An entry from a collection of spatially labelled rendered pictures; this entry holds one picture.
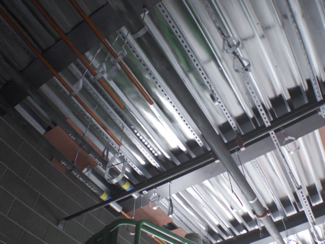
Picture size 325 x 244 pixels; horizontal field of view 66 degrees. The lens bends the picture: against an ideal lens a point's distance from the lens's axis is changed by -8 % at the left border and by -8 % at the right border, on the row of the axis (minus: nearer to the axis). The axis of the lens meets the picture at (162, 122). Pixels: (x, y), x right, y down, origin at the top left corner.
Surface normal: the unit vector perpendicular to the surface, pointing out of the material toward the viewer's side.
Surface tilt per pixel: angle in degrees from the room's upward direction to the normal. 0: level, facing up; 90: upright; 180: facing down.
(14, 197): 90
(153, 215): 180
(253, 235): 90
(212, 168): 180
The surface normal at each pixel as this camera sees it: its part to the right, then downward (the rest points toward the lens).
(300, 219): -0.54, -0.69
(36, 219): 0.84, -0.44
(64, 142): 0.00, 0.57
